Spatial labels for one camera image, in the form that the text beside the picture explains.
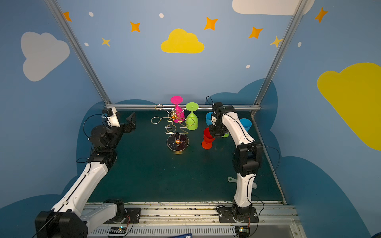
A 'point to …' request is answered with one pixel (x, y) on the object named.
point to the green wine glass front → (226, 135)
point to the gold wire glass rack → (177, 141)
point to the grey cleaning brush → (231, 179)
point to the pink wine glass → (179, 115)
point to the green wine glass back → (192, 121)
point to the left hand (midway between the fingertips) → (125, 112)
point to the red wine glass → (207, 143)
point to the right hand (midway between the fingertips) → (216, 134)
